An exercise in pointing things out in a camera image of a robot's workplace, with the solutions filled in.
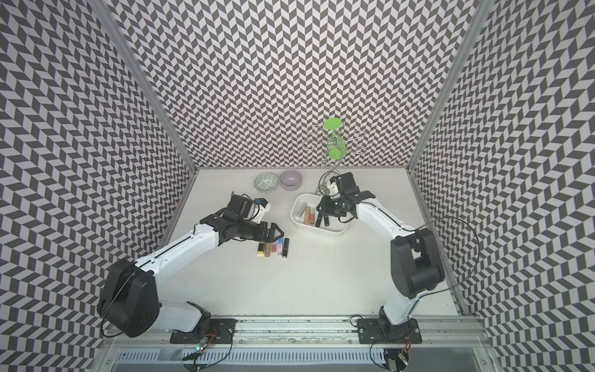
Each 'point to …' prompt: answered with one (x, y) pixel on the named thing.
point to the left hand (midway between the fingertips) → (273, 235)
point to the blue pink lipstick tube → (280, 246)
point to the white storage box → (335, 225)
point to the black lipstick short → (326, 220)
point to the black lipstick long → (286, 247)
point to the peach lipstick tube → (307, 216)
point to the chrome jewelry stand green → (335, 142)
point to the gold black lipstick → (260, 251)
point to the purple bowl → (290, 180)
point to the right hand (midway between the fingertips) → (321, 212)
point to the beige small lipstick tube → (267, 249)
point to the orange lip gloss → (312, 216)
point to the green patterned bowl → (266, 182)
